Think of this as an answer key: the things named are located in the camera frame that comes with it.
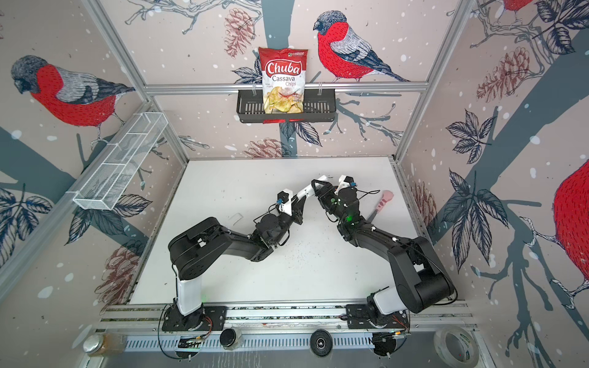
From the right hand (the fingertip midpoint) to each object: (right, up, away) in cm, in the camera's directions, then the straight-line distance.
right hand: (309, 187), depth 84 cm
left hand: (-3, -3, -2) cm, 4 cm away
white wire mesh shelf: (-66, +10, -6) cm, 67 cm away
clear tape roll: (+45, -49, -14) cm, 69 cm away
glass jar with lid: (-58, -43, -22) cm, 75 cm away
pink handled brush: (+37, -5, +20) cm, 42 cm away
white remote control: (0, -1, -2) cm, 3 cm away
